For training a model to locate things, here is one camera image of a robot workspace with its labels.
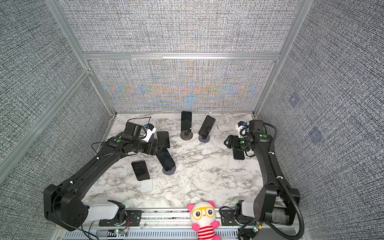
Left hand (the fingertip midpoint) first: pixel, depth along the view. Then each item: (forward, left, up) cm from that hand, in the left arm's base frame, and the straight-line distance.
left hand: (156, 146), depth 81 cm
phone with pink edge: (-11, +8, -4) cm, 14 cm away
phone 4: (+22, -17, -5) cm, 28 cm away
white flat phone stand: (-15, +7, -17) cm, 24 cm away
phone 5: (+18, -30, -6) cm, 36 cm away
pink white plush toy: (-32, -22, -9) cm, 40 cm away
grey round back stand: (+15, -27, -16) cm, 35 cm away
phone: (+1, -49, -15) cm, 51 cm away
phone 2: (+19, 0, -18) cm, 26 cm away
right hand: (+1, -42, 0) cm, 42 cm away
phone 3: (-5, -4, -5) cm, 9 cm away
